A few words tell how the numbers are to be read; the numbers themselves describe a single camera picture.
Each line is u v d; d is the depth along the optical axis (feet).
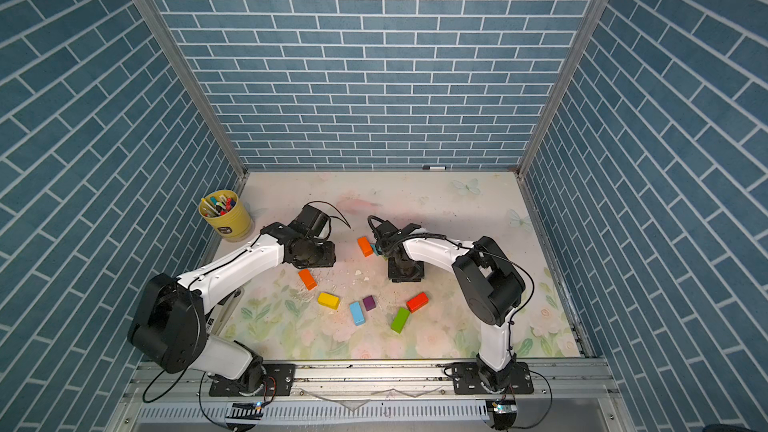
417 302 2.84
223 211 3.14
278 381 2.40
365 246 3.19
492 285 1.61
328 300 2.84
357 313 2.76
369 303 2.77
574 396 2.40
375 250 2.58
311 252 2.39
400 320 2.73
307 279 2.99
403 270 2.58
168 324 1.40
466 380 2.41
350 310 2.77
